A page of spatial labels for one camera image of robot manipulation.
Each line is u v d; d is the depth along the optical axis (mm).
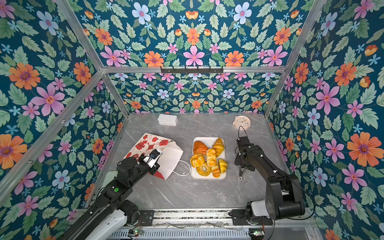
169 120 1084
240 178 858
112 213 558
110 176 876
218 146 956
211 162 861
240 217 735
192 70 921
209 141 1022
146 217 737
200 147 933
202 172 861
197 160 861
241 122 1112
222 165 857
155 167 659
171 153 884
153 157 614
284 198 422
